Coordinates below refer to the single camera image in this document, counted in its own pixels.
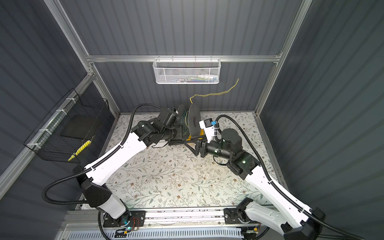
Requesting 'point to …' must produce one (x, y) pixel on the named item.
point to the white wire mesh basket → (187, 71)
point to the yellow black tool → (80, 150)
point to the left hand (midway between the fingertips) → (183, 131)
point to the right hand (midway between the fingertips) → (189, 143)
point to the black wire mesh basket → (69, 129)
